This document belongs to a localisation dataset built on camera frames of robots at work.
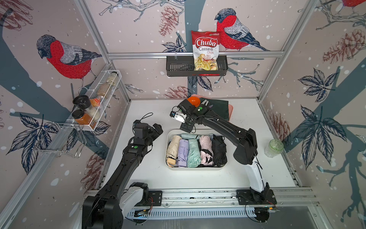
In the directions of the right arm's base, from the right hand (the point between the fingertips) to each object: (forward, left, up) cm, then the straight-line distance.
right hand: (185, 121), depth 87 cm
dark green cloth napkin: (+26, -28, -16) cm, 41 cm away
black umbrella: (-15, -20, -6) cm, 26 cm away
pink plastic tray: (+26, -36, -15) cm, 47 cm away
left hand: (-5, +16, +2) cm, 16 cm away
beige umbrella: (-17, +7, -6) cm, 19 cm away
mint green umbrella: (-21, -6, -5) cm, 22 cm away
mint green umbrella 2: (-5, -2, -10) cm, 11 cm away
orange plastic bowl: (+29, -6, -11) cm, 32 cm away
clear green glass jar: (-10, -56, -11) cm, 58 cm away
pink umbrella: (-18, -13, -5) cm, 23 cm away
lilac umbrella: (-20, +1, -7) cm, 21 cm away
